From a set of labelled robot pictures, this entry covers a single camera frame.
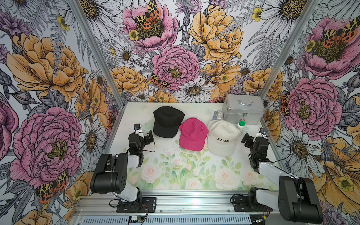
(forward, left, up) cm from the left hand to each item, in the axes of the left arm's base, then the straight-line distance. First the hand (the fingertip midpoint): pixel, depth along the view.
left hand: (144, 134), depth 94 cm
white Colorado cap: (-4, -50, +1) cm, 51 cm away
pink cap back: (0, -33, 0) cm, 33 cm away
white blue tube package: (+20, -54, -5) cm, 57 cm away
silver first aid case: (+17, -72, +6) cm, 75 cm away
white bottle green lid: (+8, -67, +2) cm, 67 cm away
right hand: (-6, -69, +3) cm, 69 cm away
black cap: (+9, -15, +2) cm, 17 cm away
